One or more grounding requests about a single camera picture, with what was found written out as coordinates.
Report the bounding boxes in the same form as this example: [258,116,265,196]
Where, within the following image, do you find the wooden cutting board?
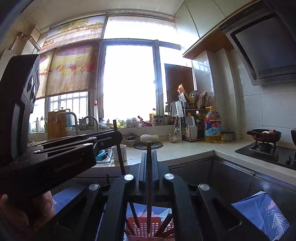
[47,109,71,140]

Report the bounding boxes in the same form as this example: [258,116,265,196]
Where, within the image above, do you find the grey kitchen cabinets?
[69,155,296,232]

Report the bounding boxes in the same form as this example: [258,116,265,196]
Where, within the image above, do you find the brown board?
[164,63,195,107]

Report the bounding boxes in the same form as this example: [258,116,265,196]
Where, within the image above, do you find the printed roller blind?
[36,15,108,99]

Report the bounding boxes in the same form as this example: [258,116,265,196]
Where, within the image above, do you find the yellow cooking oil bottle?
[204,106,222,143]

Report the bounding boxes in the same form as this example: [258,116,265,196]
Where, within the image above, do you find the steel range hood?
[220,7,296,87]

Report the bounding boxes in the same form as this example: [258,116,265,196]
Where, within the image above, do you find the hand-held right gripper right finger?
[151,151,270,241]

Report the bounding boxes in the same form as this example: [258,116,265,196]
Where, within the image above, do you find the small steel pot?
[221,131,234,142]

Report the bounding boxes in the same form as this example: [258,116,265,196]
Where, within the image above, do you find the white patterned mug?
[108,145,127,162]

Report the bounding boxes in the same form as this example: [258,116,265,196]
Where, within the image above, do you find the blue printed tablecloth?
[52,188,290,241]

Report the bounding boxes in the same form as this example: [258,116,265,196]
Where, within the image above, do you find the white plastic jug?
[185,115,198,141]

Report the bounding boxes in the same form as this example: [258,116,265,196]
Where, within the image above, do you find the red frying pan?
[246,128,282,142]

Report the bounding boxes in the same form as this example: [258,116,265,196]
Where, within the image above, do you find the dark single chopstick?
[113,120,126,175]
[147,142,152,234]

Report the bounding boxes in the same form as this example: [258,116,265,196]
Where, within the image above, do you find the blue plastic basin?
[97,149,109,161]

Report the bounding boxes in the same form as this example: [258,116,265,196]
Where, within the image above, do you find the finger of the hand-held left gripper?
[33,130,123,155]
[27,136,84,149]

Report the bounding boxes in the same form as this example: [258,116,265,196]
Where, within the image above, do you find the person's left hand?
[0,190,57,241]

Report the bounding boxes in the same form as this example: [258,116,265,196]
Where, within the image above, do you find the pile of snack bags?
[178,83,215,109]

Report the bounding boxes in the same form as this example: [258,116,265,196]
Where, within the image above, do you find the pink perforated chopstick holder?
[125,215,175,241]

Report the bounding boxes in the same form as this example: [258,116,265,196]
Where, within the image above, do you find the black gas stove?
[235,140,296,171]

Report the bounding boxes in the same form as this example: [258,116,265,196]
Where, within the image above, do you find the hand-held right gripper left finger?
[54,152,148,241]

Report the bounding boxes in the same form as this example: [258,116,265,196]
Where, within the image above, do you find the white radish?
[140,134,159,143]

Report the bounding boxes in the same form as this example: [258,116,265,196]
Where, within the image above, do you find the white wall cabinet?
[173,0,234,59]

